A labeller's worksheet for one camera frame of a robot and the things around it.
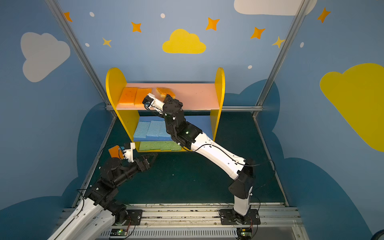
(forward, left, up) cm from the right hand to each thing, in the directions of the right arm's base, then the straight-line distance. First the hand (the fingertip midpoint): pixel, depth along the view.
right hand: (173, 93), depth 65 cm
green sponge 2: (-1, +17, -43) cm, 46 cm away
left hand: (-18, +10, -23) cm, 31 cm away
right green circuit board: (-46, -36, -48) cm, 75 cm away
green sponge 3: (-1, +10, -43) cm, 44 cm away
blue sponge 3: (-3, +13, -32) cm, 34 cm away
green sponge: (-3, +23, -41) cm, 47 cm away
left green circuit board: (-49, +25, -46) cm, 71 cm away
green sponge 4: (-1, +4, -43) cm, 44 cm away
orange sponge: (-5, +44, -46) cm, 63 cm away
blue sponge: (+3, +24, -31) cm, 39 cm away
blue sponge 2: (+4, +14, -31) cm, 35 cm away
